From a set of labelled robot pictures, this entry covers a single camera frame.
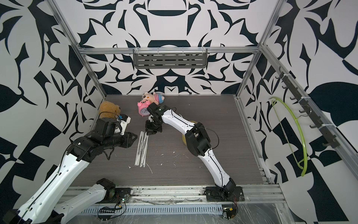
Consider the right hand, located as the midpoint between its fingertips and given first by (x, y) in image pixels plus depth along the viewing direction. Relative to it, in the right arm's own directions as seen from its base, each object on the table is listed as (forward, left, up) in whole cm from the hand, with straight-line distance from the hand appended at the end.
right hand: (145, 132), depth 89 cm
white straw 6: (-8, 0, -5) cm, 9 cm away
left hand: (-9, +2, +15) cm, 18 cm away
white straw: (-7, +5, -8) cm, 12 cm away
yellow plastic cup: (-17, -23, +26) cm, 39 cm away
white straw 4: (-9, 0, -7) cm, 12 cm away
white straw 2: (-7, +4, -8) cm, 11 cm away
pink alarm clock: (+19, +4, +3) cm, 20 cm away
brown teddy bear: (+9, +22, +12) cm, 26 cm away
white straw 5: (-8, 0, -4) cm, 10 cm away
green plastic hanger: (-24, -73, +21) cm, 79 cm away
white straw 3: (-8, +2, -8) cm, 12 cm away
